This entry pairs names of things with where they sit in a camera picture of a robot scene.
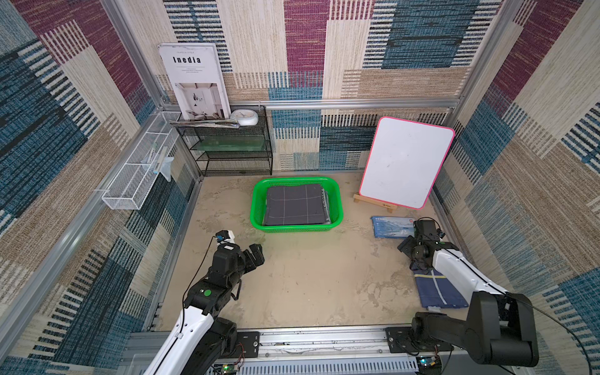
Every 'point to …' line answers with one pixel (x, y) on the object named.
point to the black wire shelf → (237, 145)
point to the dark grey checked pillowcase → (291, 205)
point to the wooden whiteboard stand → (358, 198)
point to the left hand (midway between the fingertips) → (251, 249)
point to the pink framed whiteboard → (405, 162)
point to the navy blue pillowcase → (435, 291)
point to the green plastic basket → (258, 198)
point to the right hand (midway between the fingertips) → (410, 249)
